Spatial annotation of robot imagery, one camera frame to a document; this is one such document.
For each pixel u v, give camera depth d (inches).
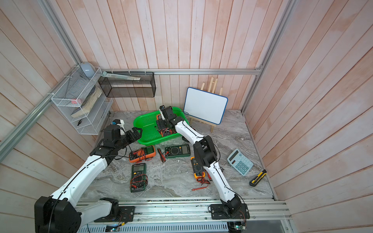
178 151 37.5
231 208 25.1
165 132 39.0
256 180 32.9
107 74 35.7
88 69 32.7
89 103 31.5
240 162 35.5
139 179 32.0
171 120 31.2
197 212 29.8
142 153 35.6
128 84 40.9
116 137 24.6
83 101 29.4
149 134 42.2
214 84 36.3
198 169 33.8
